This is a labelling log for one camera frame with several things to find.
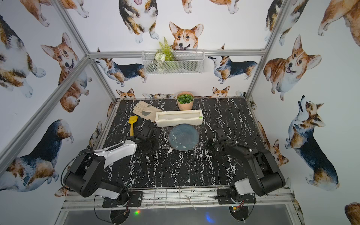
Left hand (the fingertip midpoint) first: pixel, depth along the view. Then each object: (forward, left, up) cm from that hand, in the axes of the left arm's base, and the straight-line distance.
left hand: (160, 144), depth 91 cm
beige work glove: (+31, +15, -4) cm, 34 cm away
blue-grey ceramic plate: (+4, -15, +1) cm, 16 cm away
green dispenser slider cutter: (+18, -27, +4) cm, 33 cm away
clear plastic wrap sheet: (+11, -4, -3) cm, 12 cm away
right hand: (-2, -28, 0) cm, 28 cm away
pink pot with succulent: (+29, -16, +11) cm, 35 cm away
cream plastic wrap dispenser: (+19, -8, +3) cm, 21 cm away
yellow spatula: (+22, +24, -2) cm, 33 cm away
